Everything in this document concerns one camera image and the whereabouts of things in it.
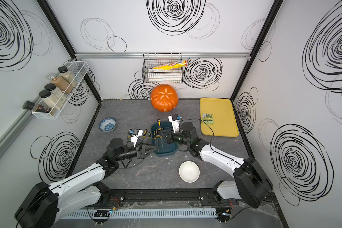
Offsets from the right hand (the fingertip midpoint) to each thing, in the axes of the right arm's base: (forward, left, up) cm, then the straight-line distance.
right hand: (159, 134), depth 75 cm
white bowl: (-13, -17, -21) cm, 30 cm away
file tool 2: (+3, 0, +1) cm, 3 cm away
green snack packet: (+27, -33, -21) cm, 47 cm away
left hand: (-7, +2, -3) cm, 8 cm away
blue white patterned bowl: (+18, +41, -19) cm, 48 cm away
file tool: (+11, +9, -19) cm, 23 cm away
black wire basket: (+34, -3, +13) cm, 36 cm away
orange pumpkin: (+36, 0, -8) cm, 37 cm away
